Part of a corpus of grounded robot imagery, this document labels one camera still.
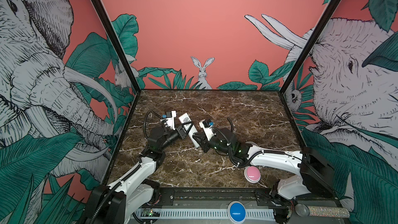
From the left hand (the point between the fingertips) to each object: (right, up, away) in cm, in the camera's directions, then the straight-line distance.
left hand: (193, 122), depth 74 cm
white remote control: (-4, +2, +1) cm, 5 cm away
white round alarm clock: (+33, -14, +16) cm, 39 cm away
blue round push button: (+20, -40, -5) cm, 45 cm away
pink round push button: (+31, -28, +6) cm, 42 cm away
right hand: (-1, -6, -2) cm, 7 cm away
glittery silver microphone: (+49, -38, -6) cm, 63 cm away
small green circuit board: (-20, -41, -4) cm, 46 cm away
